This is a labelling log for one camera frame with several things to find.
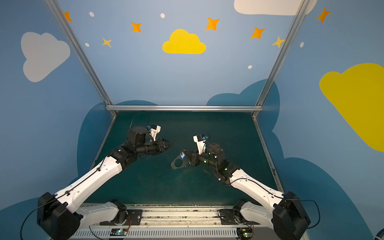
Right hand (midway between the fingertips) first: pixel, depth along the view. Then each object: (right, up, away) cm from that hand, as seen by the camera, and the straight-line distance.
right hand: (186, 151), depth 75 cm
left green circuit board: (-32, -39, -4) cm, 51 cm away
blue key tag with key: (-2, -3, +2) cm, 4 cm away
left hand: (-6, +3, -2) cm, 7 cm away
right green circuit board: (+29, -39, -3) cm, 49 cm away
